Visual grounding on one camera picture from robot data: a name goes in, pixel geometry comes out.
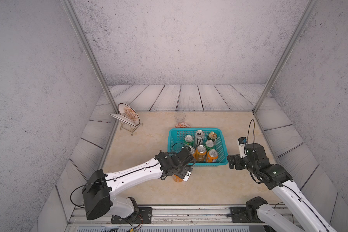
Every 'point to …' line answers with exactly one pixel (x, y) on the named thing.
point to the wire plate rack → (128, 127)
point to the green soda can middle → (209, 144)
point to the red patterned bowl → (182, 125)
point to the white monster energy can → (199, 137)
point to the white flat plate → (123, 119)
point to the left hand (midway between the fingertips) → (185, 170)
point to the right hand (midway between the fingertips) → (237, 155)
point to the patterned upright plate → (126, 110)
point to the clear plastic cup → (180, 117)
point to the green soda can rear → (189, 139)
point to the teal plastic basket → (175, 140)
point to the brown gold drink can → (212, 135)
